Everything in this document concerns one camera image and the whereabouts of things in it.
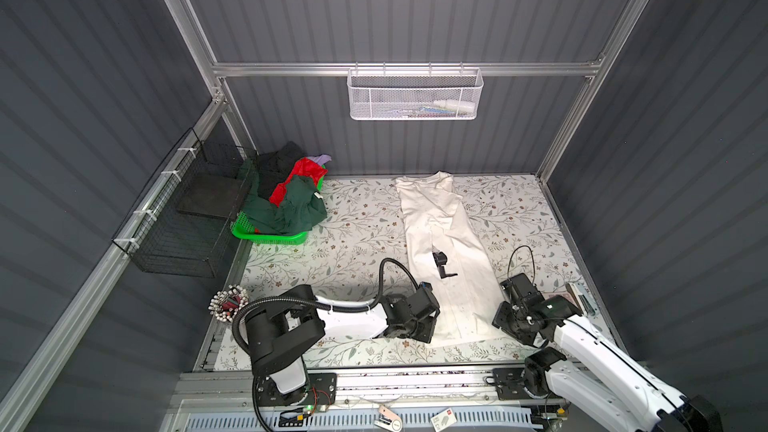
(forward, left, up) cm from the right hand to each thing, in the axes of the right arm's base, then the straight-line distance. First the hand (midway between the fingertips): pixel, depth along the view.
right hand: (502, 325), depth 82 cm
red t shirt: (+53, +64, +12) cm, 83 cm away
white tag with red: (-21, +18, 0) cm, 28 cm away
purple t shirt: (+58, +58, +11) cm, 82 cm away
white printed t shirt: (+36, +15, +1) cm, 39 cm away
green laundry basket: (+30, +81, +5) cm, 86 cm away
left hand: (-2, +19, -1) cm, 19 cm away
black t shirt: (+52, +73, +13) cm, 91 cm away
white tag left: (-22, +31, +2) cm, 38 cm away
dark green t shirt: (+31, +60, +13) cm, 68 cm away
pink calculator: (+9, -24, 0) cm, 26 cm away
